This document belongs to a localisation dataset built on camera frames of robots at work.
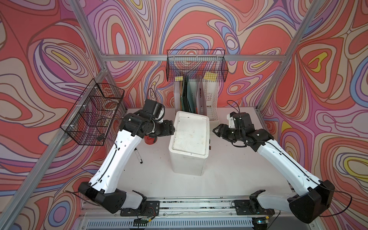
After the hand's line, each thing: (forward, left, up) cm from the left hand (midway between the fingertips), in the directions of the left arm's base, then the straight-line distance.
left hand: (171, 130), depth 69 cm
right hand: (+2, -24, -8) cm, 25 cm away
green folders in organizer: (+25, -9, -2) cm, 27 cm away
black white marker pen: (-2, +22, -30) cm, 37 cm away
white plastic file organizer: (+50, -25, -21) cm, 60 cm away
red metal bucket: (+11, +17, -27) cm, 34 cm away
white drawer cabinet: (-4, -9, -7) cm, 12 cm away
